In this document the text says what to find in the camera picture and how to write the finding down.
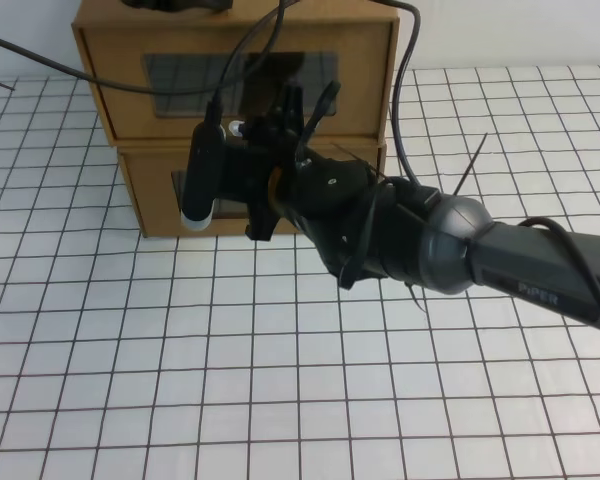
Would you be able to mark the lower brown cardboard shoebox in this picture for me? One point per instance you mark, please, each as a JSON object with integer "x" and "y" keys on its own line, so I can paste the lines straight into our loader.
{"x": 148, "y": 170}

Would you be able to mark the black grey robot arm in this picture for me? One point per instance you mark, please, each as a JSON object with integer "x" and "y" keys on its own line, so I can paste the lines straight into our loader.
{"x": 365, "y": 225}

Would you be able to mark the black cylindrical wrist camera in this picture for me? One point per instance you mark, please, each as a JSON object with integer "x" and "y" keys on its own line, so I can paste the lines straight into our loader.
{"x": 204, "y": 169}

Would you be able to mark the white drawer handle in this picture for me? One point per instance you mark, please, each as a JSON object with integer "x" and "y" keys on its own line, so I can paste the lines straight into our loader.
{"x": 236, "y": 128}

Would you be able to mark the white black-grid tablecloth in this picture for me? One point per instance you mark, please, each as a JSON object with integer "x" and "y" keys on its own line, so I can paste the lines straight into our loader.
{"x": 123, "y": 357}

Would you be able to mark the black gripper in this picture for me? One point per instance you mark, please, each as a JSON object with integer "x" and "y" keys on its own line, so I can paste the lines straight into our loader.
{"x": 253, "y": 171}

